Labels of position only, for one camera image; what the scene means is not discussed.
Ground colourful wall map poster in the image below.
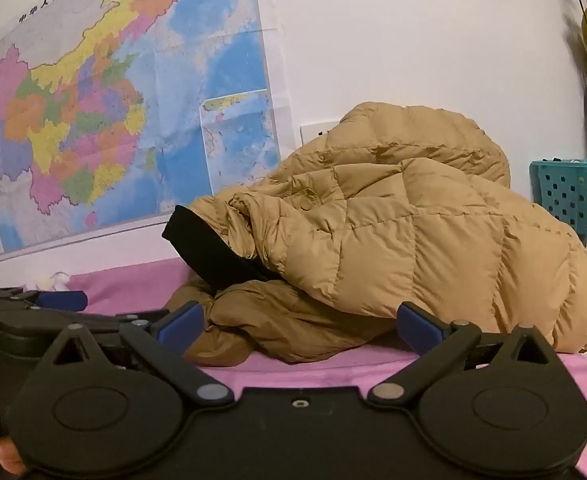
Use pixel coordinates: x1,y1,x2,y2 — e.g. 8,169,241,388
0,0,299,261

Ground tan quilted down jacket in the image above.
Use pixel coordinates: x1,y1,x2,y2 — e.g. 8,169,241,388
164,102,587,366

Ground pink bed sheet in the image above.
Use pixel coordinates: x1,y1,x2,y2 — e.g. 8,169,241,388
68,259,587,476

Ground teal perforated plastic basket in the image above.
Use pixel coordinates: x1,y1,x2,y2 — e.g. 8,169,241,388
529,159,587,238

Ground white wall socket plate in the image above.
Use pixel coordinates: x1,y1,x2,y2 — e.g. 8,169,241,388
300,120,339,144

